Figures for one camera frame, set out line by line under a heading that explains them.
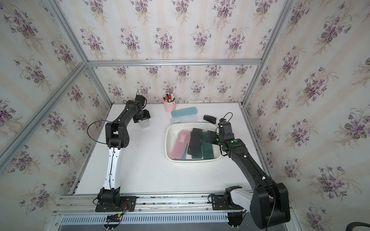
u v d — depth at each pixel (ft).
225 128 2.08
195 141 3.14
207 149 3.04
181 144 3.10
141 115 3.10
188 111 3.81
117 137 2.22
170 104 3.54
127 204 2.40
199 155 2.92
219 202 2.40
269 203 1.28
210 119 3.53
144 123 3.43
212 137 2.45
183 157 2.89
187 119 3.62
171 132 3.21
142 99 3.05
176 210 2.39
